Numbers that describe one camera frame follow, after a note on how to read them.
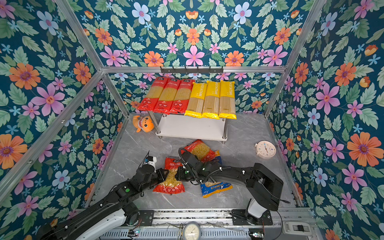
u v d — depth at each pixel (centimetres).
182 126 105
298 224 69
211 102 75
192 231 66
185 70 92
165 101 76
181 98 78
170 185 75
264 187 42
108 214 53
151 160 74
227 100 77
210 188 80
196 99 77
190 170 62
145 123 104
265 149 96
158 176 65
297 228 69
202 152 91
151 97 78
